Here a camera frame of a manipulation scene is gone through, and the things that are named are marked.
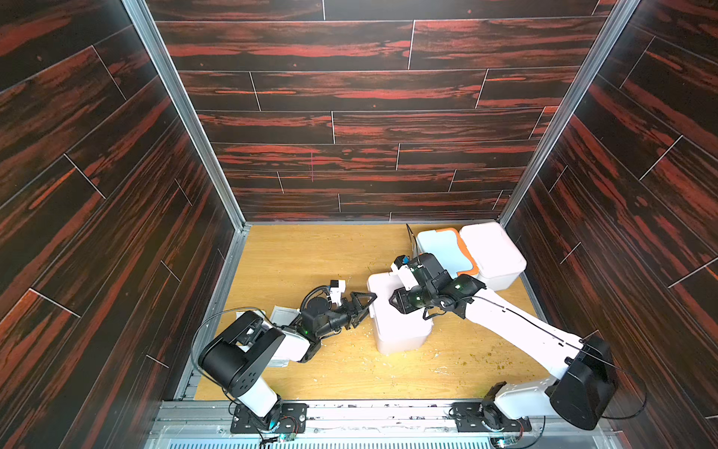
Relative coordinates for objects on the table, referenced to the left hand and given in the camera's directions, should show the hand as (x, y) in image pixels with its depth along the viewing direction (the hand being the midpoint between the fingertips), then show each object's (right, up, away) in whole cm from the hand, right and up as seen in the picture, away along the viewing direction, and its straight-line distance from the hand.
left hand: (376, 306), depth 81 cm
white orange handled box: (+24, +18, +13) cm, 33 cm away
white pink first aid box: (+42, +14, +12) cm, 46 cm away
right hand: (+7, +3, +1) cm, 7 cm away
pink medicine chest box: (+5, -6, -5) cm, 10 cm away
